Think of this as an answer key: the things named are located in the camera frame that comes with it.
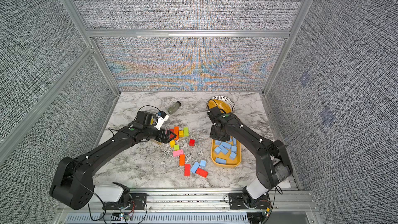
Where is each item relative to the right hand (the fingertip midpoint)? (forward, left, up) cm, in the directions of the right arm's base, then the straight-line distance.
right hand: (216, 133), depth 86 cm
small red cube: (-1, +14, -9) cm, 17 cm away
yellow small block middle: (+4, +21, -8) cm, 23 cm away
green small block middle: (-5, +23, -9) cm, 25 cm away
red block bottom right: (-18, +8, -9) cm, 22 cm away
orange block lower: (-11, +20, -11) cm, 25 cm away
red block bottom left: (-16, +16, -11) cm, 25 cm away
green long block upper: (+6, +18, -9) cm, 21 cm away
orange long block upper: (+5, +24, -7) cm, 25 cm away
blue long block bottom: (-15, +12, -9) cm, 22 cm away
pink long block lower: (-8, +22, -8) cm, 24 cm away
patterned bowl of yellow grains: (+27, -7, -5) cm, 28 cm away
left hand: (-1, +24, +2) cm, 24 cm away
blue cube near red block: (-14, +8, -8) cm, 18 cm away
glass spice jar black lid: (+24, +27, -7) cm, 37 cm away
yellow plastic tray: (-8, -5, -9) cm, 14 cm away
